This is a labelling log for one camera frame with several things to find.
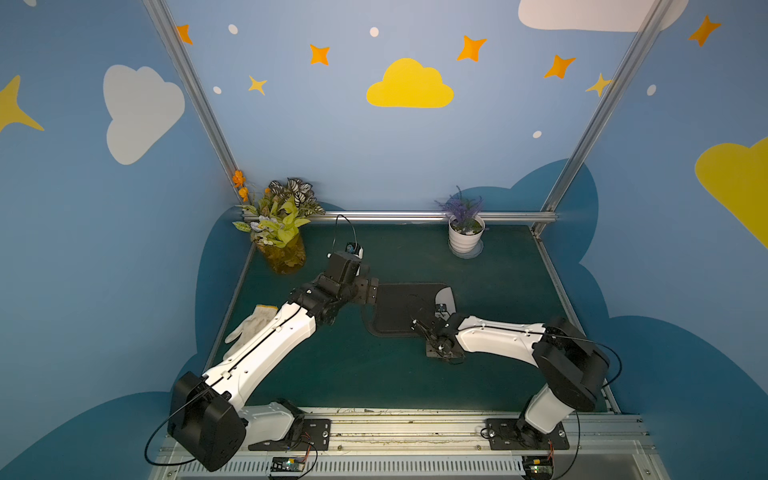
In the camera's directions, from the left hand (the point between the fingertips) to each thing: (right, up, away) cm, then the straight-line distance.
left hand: (360, 276), depth 81 cm
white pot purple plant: (+36, +16, +26) cm, 48 cm away
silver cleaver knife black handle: (+28, -8, +21) cm, 36 cm away
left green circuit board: (-17, -45, -9) cm, 49 cm away
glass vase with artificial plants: (-28, +17, +12) cm, 35 cm away
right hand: (+24, -21, +10) cm, 33 cm away
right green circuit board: (+45, -46, -9) cm, 65 cm away
